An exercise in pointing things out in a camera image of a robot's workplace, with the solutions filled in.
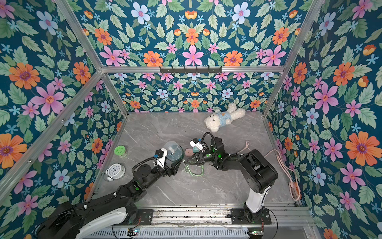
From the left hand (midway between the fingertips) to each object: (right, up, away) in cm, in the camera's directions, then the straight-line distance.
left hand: (177, 156), depth 76 cm
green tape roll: (-39, 0, +17) cm, 43 cm away
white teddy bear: (+24, +20, +28) cm, 42 cm away
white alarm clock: (-39, -11, +10) cm, 42 cm away
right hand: (+6, -3, +1) cm, 7 cm away
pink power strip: (+4, -1, +19) cm, 20 cm away
